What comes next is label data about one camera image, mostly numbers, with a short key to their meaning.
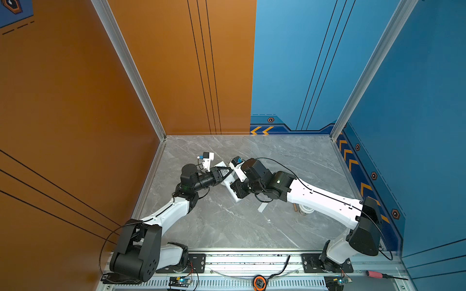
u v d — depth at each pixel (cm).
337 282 70
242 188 65
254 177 56
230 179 75
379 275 69
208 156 76
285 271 72
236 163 65
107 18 71
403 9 70
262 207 89
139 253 41
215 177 70
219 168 73
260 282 67
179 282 71
